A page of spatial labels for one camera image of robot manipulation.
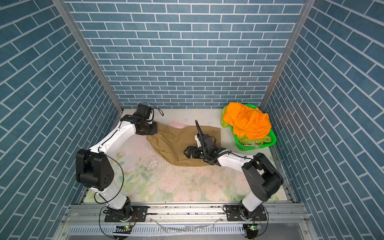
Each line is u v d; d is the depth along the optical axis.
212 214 0.76
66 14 0.72
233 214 0.73
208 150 0.70
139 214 0.73
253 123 1.00
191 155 0.80
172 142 0.96
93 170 0.46
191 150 0.80
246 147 0.91
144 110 0.70
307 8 0.71
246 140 0.99
